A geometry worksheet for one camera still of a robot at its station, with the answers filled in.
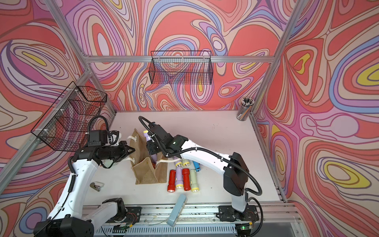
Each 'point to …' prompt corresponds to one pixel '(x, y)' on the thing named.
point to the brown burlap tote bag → (141, 161)
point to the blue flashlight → (197, 166)
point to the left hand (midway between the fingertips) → (136, 149)
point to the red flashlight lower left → (171, 181)
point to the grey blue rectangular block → (177, 210)
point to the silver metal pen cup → (243, 113)
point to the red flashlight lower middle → (186, 174)
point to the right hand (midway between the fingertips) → (151, 149)
